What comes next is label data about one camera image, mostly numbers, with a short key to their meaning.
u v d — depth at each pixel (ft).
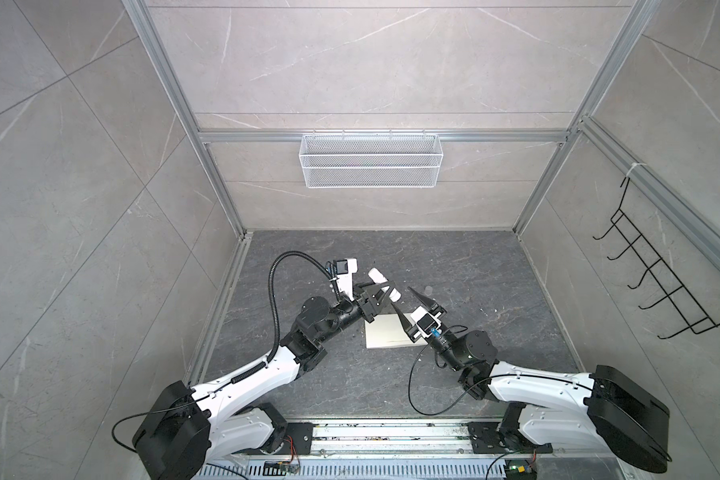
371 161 3.30
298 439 2.41
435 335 1.84
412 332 2.07
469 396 1.97
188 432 1.28
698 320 1.89
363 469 2.30
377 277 2.16
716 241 1.76
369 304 1.97
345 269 2.01
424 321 1.85
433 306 2.13
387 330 2.10
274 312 1.84
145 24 2.27
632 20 2.29
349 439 2.45
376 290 2.12
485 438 2.41
